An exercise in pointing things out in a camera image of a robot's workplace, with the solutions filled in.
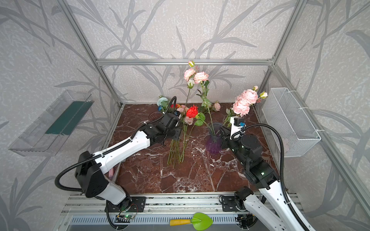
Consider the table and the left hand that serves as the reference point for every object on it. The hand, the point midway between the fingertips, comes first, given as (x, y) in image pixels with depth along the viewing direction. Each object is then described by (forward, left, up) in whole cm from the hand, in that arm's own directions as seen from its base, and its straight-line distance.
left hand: (179, 125), depth 82 cm
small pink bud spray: (+30, -26, -16) cm, 42 cm away
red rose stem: (0, -8, +12) cm, 14 cm away
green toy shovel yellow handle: (-44, -12, -16) cm, 48 cm away
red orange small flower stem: (+28, +5, -14) cm, 32 cm away
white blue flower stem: (+29, +16, -12) cm, 35 cm away
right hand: (-8, -21, +15) cm, 27 cm away
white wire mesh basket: (-14, -51, +16) cm, 56 cm away
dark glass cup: (+9, +16, -2) cm, 18 cm away
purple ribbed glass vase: (-4, -21, -12) cm, 25 cm away
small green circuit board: (-42, +23, -19) cm, 52 cm away
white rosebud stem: (+28, -6, +7) cm, 30 cm away
